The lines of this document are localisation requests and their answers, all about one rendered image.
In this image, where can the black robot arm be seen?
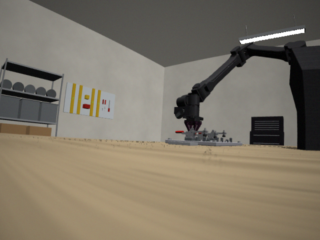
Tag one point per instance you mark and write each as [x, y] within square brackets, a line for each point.
[238, 58]

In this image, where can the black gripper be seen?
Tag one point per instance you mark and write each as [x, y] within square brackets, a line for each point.
[193, 120]

